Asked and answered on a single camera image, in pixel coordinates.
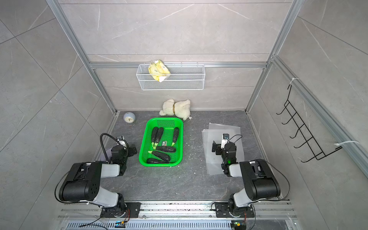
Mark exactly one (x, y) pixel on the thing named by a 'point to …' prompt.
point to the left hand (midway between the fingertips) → (126, 143)
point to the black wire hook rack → (318, 154)
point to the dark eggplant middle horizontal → (165, 149)
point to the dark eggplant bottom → (156, 161)
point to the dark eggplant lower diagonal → (159, 155)
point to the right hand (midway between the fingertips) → (222, 140)
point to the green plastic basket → (168, 124)
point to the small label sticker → (164, 143)
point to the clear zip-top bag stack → (215, 133)
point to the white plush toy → (180, 108)
